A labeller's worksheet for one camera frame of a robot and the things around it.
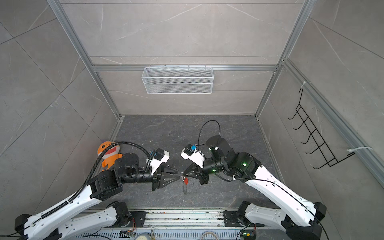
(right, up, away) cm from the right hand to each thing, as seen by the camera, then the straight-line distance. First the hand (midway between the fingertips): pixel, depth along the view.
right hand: (185, 172), depth 59 cm
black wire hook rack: (+60, +6, +2) cm, 60 cm away
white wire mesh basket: (-7, +51, +40) cm, 65 cm away
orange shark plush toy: (-48, +1, +31) cm, 57 cm away
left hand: (-3, +1, -2) cm, 4 cm away
